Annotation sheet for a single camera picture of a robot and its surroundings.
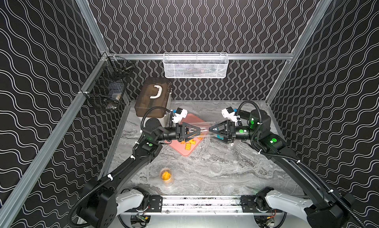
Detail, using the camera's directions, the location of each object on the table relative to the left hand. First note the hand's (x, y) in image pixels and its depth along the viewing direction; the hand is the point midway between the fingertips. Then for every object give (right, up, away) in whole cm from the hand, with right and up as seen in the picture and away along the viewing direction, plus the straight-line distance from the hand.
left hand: (199, 131), depth 60 cm
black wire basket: (-55, +25, +31) cm, 68 cm away
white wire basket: (+1, +50, +65) cm, 82 cm away
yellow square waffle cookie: (-5, -13, +35) cm, 37 cm away
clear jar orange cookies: (-16, -25, +17) cm, 34 cm away
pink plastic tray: (0, -11, +37) cm, 38 cm away
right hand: (+5, 0, +1) cm, 5 cm away
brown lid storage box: (-30, +18, +47) cm, 58 cm away
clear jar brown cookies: (+3, +2, +6) cm, 7 cm away
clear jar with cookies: (+8, -12, +37) cm, 40 cm away
